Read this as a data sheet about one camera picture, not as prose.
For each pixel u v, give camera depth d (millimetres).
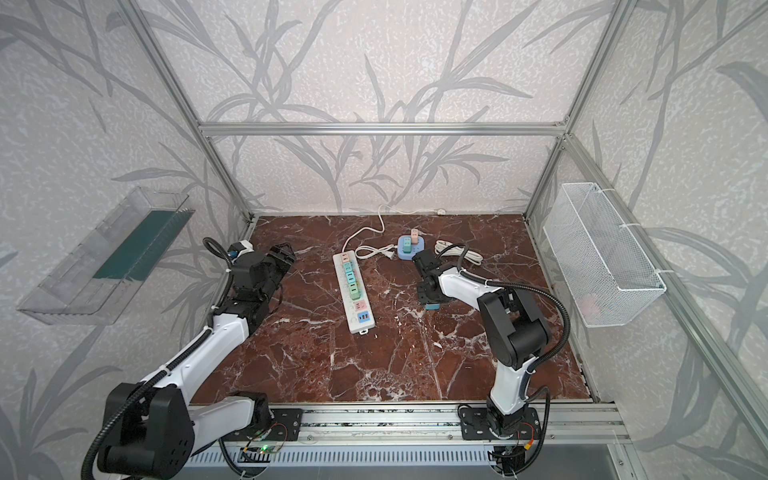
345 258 990
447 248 881
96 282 650
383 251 1085
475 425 729
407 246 1027
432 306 929
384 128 959
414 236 1052
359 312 912
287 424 727
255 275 625
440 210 1235
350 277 937
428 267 766
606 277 611
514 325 488
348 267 963
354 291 910
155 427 395
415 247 1052
